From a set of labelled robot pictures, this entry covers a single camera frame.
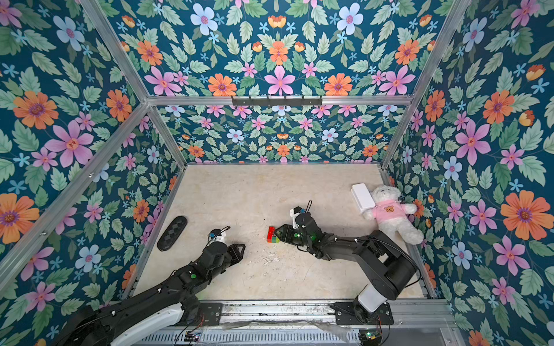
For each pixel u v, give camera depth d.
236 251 0.79
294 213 0.84
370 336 0.72
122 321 0.46
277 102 0.94
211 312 0.74
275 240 0.89
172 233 0.91
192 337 0.72
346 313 0.73
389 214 0.90
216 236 0.75
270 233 0.91
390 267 0.47
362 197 1.01
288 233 0.77
